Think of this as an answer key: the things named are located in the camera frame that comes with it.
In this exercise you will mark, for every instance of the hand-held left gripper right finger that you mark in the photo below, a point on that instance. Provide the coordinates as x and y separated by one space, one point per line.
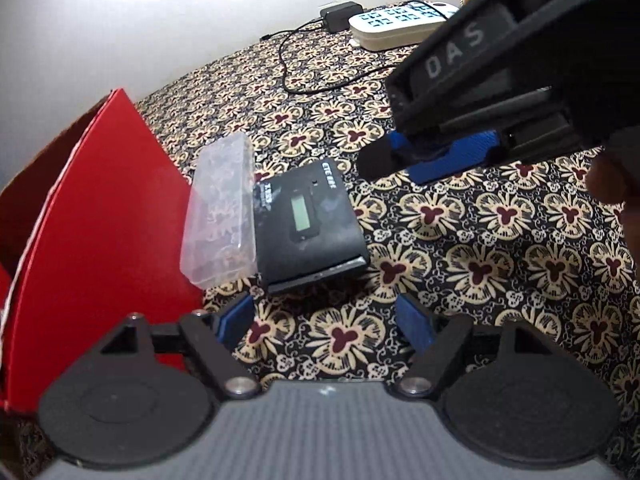
412 322

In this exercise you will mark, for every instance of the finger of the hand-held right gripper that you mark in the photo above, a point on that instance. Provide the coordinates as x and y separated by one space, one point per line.
380 160
455 157

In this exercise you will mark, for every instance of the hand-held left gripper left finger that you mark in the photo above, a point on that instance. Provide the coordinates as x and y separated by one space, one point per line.
235 317

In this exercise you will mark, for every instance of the black device with display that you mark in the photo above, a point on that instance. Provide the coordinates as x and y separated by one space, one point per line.
310 242

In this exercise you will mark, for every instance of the clear plastic case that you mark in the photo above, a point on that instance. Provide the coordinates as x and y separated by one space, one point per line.
220 210

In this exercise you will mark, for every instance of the red cardboard box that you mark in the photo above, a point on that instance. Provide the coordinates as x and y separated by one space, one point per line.
100 235

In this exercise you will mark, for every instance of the person's right hand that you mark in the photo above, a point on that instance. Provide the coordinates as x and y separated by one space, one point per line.
615 175

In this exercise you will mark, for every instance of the floral patterned cloth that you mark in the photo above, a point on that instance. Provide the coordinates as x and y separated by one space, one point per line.
500 260

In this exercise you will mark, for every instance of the white power strip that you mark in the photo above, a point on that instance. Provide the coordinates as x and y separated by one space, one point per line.
380 31

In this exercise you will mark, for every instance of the black power adapter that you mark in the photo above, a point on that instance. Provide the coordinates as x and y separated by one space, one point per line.
340 15

